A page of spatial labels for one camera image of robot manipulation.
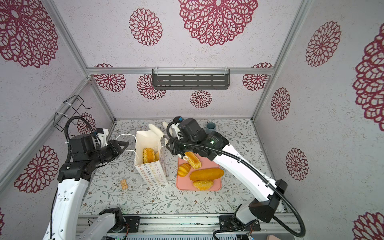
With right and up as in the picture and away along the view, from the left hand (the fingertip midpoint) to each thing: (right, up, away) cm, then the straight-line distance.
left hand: (128, 146), depth 70 cm
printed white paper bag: (+11, -14, +4) cm, 18 cm away
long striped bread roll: (+5, -7, +15) cm, 17 cm away
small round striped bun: (+25, -15, +19) cm, 35 cm away
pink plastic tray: (+44, -24, +15) cm, 52 cm away
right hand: (+22, +4, -6) cm, 23 cm away
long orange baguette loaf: (+38, -17, +15) cm, 45 cm away
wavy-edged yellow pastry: (+31, -11, +22) cm, 39 cm away
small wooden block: (-9, -23, +15) cm, 29 cm away
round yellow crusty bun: (+36, -22, +11) cm, 44 cm away
